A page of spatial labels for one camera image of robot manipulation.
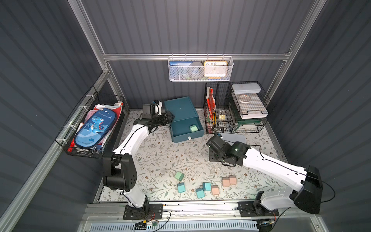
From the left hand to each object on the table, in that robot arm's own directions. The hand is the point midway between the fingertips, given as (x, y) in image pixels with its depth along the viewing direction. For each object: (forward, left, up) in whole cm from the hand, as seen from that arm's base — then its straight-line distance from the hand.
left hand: (170, 117), depth 88 cm
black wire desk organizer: (+19, -42, -21) cm, 50 cm away
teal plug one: (-35, -7, -21) cm, 41 cm away
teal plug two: (-35, -21, -20) cm, 45 cm away
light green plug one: (-29, -5, -19) cm, 35 cm away
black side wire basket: (+2, +41, +12) cm, 43 cm away
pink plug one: (-32, -32, -20) cm, 50 cm away
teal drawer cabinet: (+7, -7, +1) cm, 10 cm away
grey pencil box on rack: (+26, -53, +3) cm, 59 cm away
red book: (+28, -29, -12) cm, 42 cm away
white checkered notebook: (+11, -53, -1) cm, 54 cm away
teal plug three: (-38, -17, -20) cm, 46 cm away
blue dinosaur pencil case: (-19, +32, +14) cm, 39 cm away
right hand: (-22, -25, -6) cm, 34 cm away
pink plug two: (-31, -37, -20) cm, 52 cm away
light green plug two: (-6, -14, -4) cm, 16 cm away
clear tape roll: (+17, -50, 0) cm, 53 cm away
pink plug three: (-37, -25, -19) cm, 49 cm away
